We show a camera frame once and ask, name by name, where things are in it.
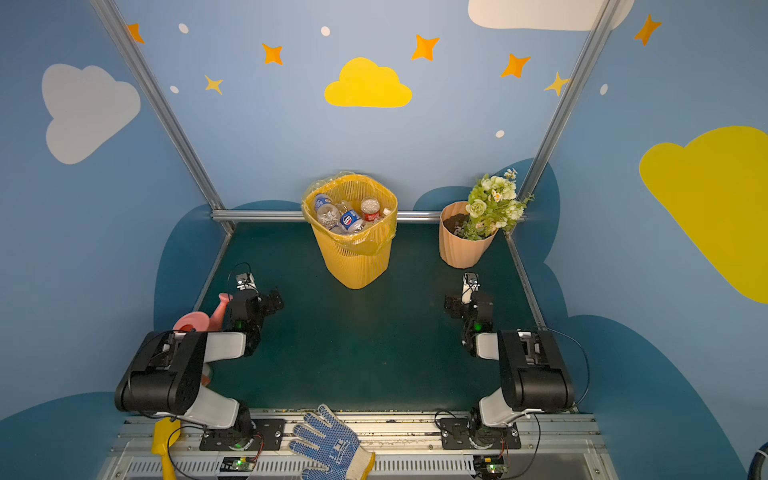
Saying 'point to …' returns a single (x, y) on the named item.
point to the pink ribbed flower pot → (456, 251)
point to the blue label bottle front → (328, 212)
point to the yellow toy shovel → (165, 433)
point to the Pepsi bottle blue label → (352, 221)
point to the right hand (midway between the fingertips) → (466, 289)
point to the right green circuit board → (489, 466)
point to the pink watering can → (201, 322)
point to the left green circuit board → (238, 464)
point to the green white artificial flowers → (492, 204)
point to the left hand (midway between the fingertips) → (265, 291)
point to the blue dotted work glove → (339, 450)
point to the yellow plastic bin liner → (373, 240)
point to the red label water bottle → (370, 209)
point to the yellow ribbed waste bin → (359, 259)
